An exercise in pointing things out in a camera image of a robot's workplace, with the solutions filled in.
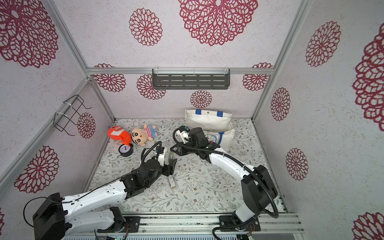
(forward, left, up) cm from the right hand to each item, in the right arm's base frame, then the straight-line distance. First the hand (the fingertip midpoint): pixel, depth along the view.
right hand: (171, 147), depth 78 cm
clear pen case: (-12, 0, -19) cm, 22 cm away
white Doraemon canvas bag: (+22, -27, -8) cm, 36 cm away
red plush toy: (+20, +42, -12) cm, 48 cm away
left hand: (-4, 0, -4) cm, 6 cm away
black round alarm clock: (+8, +33, -17) cm, 38 cm away
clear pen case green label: (-4, 0, -2) cm, 4 cm away
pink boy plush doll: (+17, +24, -13) cm, 32 cm away
